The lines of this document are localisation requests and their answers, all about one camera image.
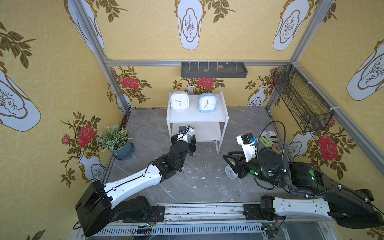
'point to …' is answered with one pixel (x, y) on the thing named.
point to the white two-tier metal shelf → (208, 126)
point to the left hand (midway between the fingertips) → (190, 135)
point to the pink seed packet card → (272, 136)
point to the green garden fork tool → (268, 143)
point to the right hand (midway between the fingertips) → (226, 160)
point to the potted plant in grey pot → (116, 139)
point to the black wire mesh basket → (309, 112)
